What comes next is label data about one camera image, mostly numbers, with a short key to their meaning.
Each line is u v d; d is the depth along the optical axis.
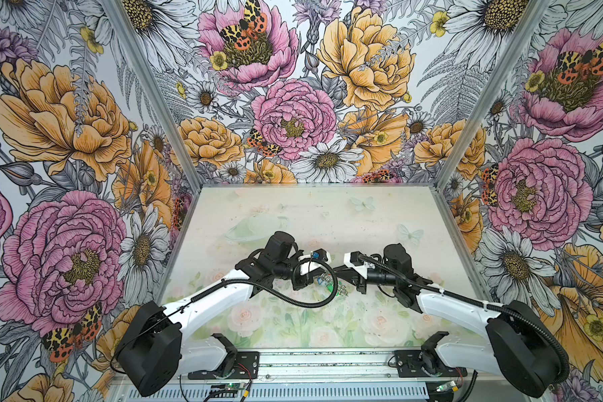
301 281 0.69
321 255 0.65
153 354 0.40
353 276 0.72
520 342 0.42
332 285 0.58
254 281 0.53
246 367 0.73
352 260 0.67
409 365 0.73
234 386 0.71
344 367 0.76
